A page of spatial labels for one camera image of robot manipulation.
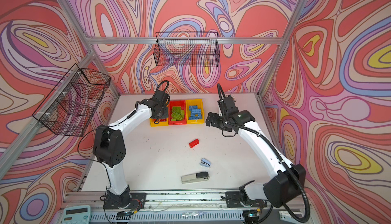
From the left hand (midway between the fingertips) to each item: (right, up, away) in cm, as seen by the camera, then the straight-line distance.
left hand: (165, 112), depth 94 cm
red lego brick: (+18, -19, -3) cm, 26 cm away
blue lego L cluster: (+19, 0, +8) cm, 21 cm away
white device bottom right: (+61, -46, -26) cm, 81 cm away
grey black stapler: (+19, -33, -17) cm, 42 cm away
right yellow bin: (+22, +7, +14) cm, 27 cm away
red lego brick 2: (-3, -5, +6) cm, 9 cm away
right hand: (+29, -7, -16) cm, 34 cm away
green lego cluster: (+7, -1, +8) cm, 10 cm away
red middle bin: (+6, +6, +10) cm, 14 cm away
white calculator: (-36, -46, -25) cm, 64 cm away
